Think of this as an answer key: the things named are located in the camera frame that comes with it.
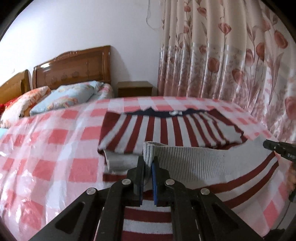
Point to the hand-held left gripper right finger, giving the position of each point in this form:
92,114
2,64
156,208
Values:
155,185

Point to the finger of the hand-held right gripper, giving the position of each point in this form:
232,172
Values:
279,149
292,193

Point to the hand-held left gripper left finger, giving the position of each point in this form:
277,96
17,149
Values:
140,185

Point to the red grey striped sweater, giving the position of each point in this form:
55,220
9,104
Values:
196,162

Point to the pink checked bed sheet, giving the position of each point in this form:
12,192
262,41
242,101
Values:
57,139

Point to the wooden nightstand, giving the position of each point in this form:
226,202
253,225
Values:
134,89

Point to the light blue floral pillow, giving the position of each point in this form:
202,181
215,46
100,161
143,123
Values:
69,95

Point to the floral tulip curtain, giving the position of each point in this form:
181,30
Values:
219,46

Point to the carved wooden headboard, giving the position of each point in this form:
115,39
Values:
69,67

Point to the pink floral pillow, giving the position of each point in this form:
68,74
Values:
25,102

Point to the light blue sheet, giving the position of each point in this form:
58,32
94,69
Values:
1,133

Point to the plain wooden headboard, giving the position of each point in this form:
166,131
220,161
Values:
13,85

